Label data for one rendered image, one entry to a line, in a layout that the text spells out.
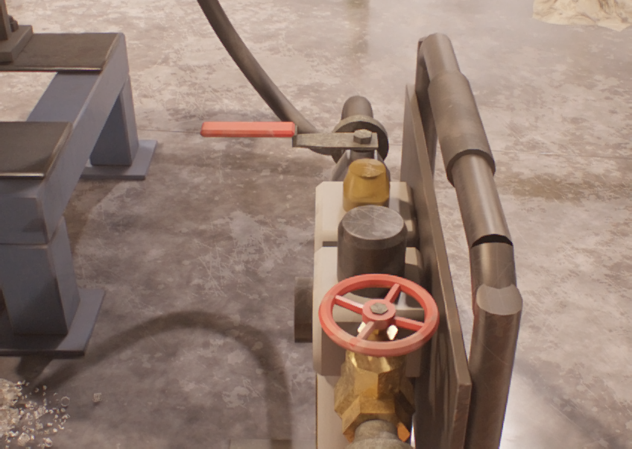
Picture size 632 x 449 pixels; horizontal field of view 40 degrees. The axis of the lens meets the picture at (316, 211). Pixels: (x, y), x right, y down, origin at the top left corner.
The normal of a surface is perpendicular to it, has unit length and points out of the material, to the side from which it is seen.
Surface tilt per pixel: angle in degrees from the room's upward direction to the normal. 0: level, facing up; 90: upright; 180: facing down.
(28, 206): 90
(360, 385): 90
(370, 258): 90
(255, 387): 0
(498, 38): 0
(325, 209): 0
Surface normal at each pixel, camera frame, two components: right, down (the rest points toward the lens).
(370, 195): 0.11, 0.27
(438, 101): -0.78, -0.53
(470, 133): 0.00, -0.84
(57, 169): 1.00, 0.00
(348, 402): -0.60, 0.11
